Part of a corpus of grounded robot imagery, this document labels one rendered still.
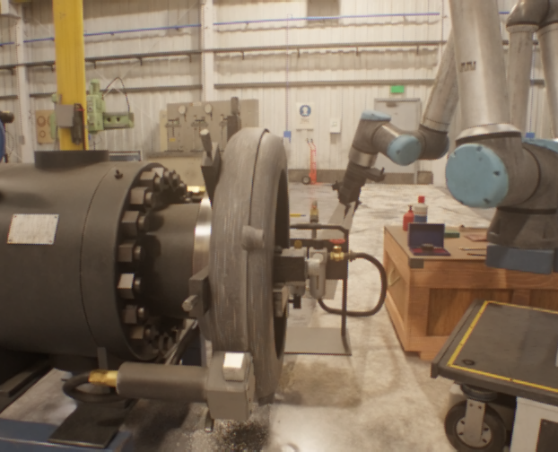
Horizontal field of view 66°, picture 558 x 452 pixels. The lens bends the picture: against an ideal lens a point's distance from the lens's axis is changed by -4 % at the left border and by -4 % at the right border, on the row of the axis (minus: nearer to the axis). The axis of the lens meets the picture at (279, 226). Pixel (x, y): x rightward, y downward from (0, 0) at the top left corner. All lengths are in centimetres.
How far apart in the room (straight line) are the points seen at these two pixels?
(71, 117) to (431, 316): 374
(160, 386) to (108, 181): 53
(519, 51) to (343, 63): 1035
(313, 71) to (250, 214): 1128
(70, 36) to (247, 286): 419
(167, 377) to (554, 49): 171
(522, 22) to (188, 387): 164
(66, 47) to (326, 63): 831
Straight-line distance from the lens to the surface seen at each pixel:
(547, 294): 221
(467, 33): 117
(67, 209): 119
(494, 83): 114
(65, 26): 492
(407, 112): 1189
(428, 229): 214
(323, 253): 205
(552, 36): 199
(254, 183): 98
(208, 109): 814
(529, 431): 140
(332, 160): 1195
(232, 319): 94
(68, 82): 482
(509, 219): 126
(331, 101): 1201
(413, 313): 203
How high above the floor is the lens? 93
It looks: 10 degrees down
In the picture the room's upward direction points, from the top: straight up
